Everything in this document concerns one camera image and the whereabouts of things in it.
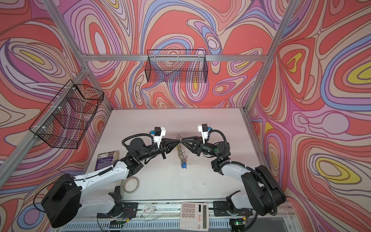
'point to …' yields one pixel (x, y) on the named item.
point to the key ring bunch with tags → (182, 155)
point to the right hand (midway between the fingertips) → (182, 145)
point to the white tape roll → (131, 184)
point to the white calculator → (194, 216)
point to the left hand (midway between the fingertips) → (181, 143)
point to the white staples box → (149, 209)
